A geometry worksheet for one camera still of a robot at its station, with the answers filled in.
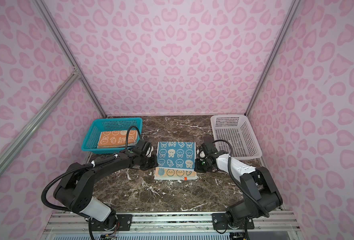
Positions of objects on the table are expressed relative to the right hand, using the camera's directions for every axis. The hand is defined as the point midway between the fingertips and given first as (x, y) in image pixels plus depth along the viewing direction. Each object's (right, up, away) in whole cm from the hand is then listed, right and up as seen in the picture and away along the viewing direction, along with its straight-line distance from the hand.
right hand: (195, 167), depth 87 cm
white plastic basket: (+33, +21, +23) cm, 46 cm away
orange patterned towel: (-53, +15, +16) cm, 57 cm away
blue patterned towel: (-12, +3, +7) cm, 14 cm away
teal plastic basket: (-67, +12, +10) cm, 69 cm away
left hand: (-21, +3, +2) cm, 21 cm away
